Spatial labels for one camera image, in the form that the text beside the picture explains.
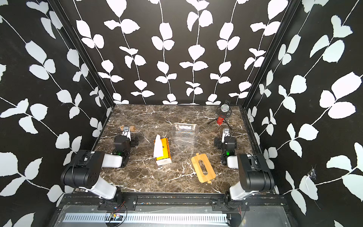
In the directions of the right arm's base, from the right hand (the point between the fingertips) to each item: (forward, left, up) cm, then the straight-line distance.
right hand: (223, 134), depth 95 cm
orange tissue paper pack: (-18, +38, 0) cm, 42 cm away
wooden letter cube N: (+6, +66, -3) cm, 66 cm away
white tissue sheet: (-14, +43, +2) cm, 45 cm away
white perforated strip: (-47, +44, -6) cm, 65 cm away
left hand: (-1, +65, +3) cm, 65 cm away
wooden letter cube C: (+7, +74, -4) cm, 75 cm away
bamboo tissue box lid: (-25, +11, -7) cm, 28 cm away
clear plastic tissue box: (+5, +27, -7) cm, 28 cm away
